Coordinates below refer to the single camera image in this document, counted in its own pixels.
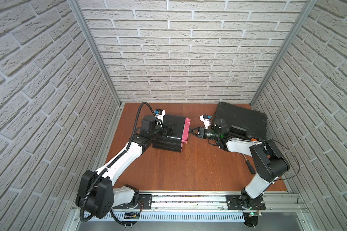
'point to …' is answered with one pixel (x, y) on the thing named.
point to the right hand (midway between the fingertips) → (191, 131)
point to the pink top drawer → (185, 132)
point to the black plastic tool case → (242, 121)
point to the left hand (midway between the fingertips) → (171, 122)
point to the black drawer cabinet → (171, 143)
